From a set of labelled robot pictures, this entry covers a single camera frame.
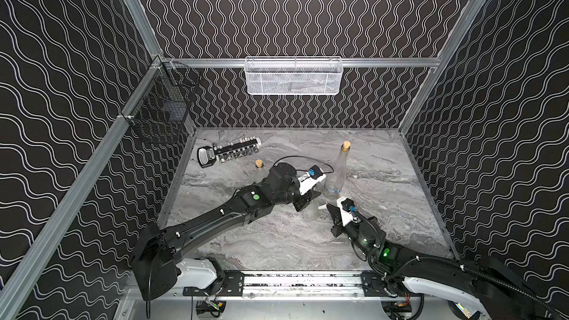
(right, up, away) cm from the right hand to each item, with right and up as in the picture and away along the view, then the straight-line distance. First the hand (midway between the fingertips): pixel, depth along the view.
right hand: (330, 204), depth 80 cm
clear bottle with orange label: (-25, +15, -5) cm, 29 cm away
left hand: (-4, +6, -9) cm, 12 cm away
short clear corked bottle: (-6, -6, +10) cm, 13 cm away
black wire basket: (-70, +34, +15) cm, 79 cm away
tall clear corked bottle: (+3, +10, +3) cm, 11 cm away
